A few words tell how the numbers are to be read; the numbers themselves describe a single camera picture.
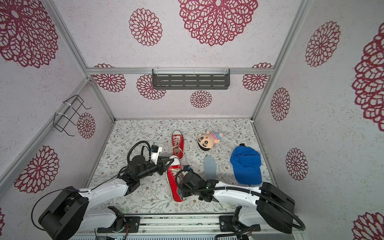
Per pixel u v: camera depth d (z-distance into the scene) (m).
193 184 0.62
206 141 0.97
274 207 0.42
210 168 0.95
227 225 0.75
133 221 0.77
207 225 0.75
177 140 1.03
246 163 0.93
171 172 0.79
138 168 0.64
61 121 0.73
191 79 0.97
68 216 0.42
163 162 0.73
